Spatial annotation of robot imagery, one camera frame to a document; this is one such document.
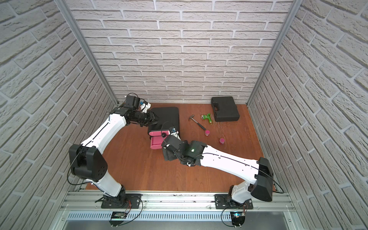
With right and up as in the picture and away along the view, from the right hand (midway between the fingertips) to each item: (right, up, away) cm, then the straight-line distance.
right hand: (173, 147), depth 73 cm
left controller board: (-28, -35, -3) cm, 45 cm away
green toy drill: (+23, +16, +34) cm, 44 cm away
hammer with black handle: (+11, +16, +37) cm, 42 cm away
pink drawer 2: (-12, 0, +13) cm, 17 cm away
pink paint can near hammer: (+21, +5, +27) cm, 35 cm away
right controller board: (+33, -35, -3) cm, 48 cm away
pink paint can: (+31, 0, +23) cm, 38 cm away
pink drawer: (-10, +6, +12) cm, 17 cm away
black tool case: (+37, +23, +38) cm, 58 cm away
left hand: (-8, +16, +10) cm, 20 cm away
